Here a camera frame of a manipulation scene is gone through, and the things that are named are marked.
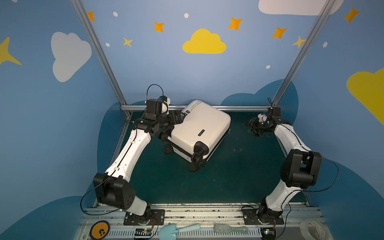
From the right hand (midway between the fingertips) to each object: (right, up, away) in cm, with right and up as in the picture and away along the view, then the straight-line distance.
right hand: (246, 124), depth 91 cm
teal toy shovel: (-45, -51, -22) cm, 71 cm away
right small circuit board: (+5, -55, -18) cm, 58 cm away
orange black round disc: (-78, -51, -21) cm, 96 cm away
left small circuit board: (-58, -54, -18) cm, 81 cm away
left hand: (-42, +5, -12) cm, 44 cm away
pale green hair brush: (-20, -50, -21) cm, 58 cm away
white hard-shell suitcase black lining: (-29, -6, -9) cm, 31 cm away
